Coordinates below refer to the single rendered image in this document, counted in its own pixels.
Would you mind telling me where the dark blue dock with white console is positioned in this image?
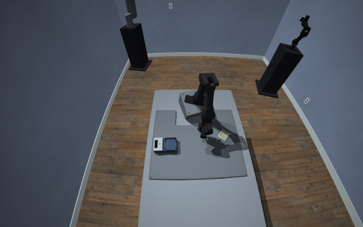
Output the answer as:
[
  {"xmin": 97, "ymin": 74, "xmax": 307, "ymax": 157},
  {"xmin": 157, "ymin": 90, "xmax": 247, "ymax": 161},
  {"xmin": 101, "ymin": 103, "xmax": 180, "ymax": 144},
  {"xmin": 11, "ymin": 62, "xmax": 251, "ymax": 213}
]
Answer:
[{"xmin": 153, "ymin": 137, "xmax": 177, "ymax": 153}]

